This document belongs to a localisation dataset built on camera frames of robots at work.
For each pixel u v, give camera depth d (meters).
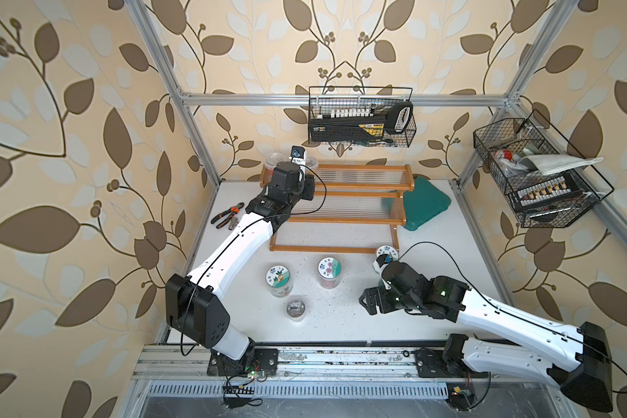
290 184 0.59
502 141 0.83
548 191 0.67
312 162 0.80
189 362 0.76
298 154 0.66
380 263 0.70
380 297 0.65
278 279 0.83
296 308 0.79
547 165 0.64
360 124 0.81
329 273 0.84
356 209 1.13
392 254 0.89
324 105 0.91
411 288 0.56
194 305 0.41
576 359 0.40
